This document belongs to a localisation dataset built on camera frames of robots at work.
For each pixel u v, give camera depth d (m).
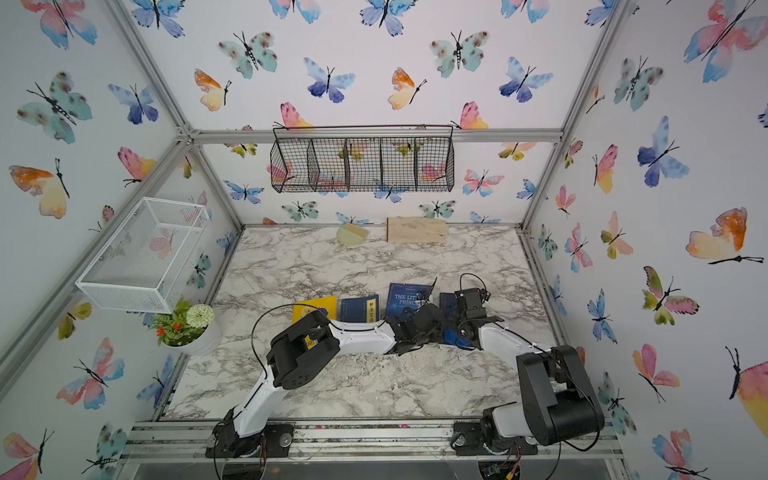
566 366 0.45
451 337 0.87
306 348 0.57
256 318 0.96
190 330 0.78
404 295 0.99
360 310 0.96
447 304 0.99
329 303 0.98
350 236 1.18
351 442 0.75
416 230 1.18
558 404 0.43
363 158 0.98
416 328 0.73
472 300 0.74
